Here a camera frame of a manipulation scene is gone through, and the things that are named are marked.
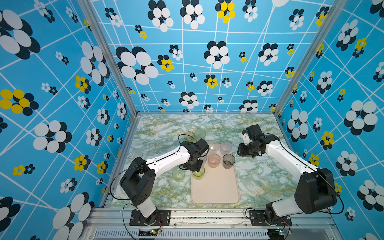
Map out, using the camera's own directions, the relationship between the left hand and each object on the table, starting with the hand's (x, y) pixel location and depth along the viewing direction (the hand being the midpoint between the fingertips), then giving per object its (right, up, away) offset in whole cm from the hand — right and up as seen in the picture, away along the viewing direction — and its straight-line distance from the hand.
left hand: (196, 168), depth 85 cm
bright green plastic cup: (+2, -4, -1) cm, 5 cm away
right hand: (+27, +9, +3) cm, 28 cm away
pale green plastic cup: (-10, -5, +3) cm, 12 cm away
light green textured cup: (+2, +18, +18) cm, 26 cm away
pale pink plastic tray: (+13, -10, 0) cm, 17 cm away
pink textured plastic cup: (+11, +3, +7) cm, 13 cm away
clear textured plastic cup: (+19, +9, +12) cm, 24 cm away
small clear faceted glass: (+12, +9, +14) cm, 21 cm away
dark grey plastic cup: (+20, +3, +7) cm, 21 cm away
